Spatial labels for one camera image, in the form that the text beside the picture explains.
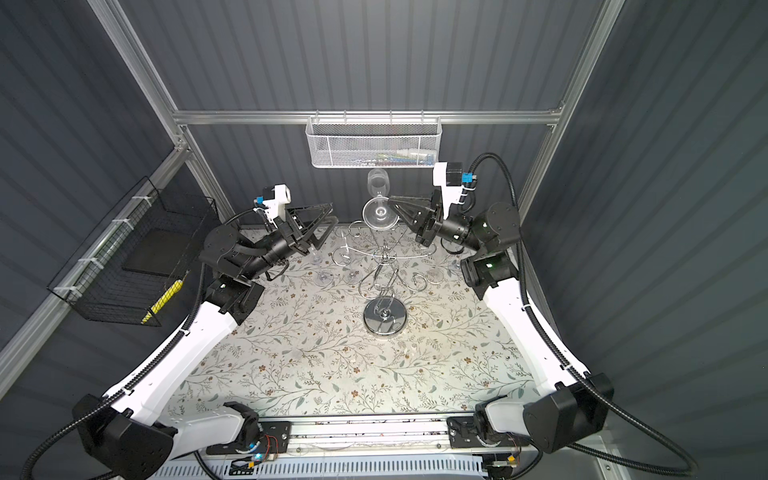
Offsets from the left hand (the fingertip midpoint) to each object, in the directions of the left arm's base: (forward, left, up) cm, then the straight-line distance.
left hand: (335, 215), depth 56 cm
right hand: (-1, -10, +2) cm, 11 cm away
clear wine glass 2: (+21, +2, -47) cm, 51 cm away
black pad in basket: (+9, +46, -17) cm, 50 cm away
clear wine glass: (+21, +12, -47) cm, 53 cm away
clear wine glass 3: (+19, -28, -47) cm, 58 cm away
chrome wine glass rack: (+3, -9, -46) cm, 47 cm away
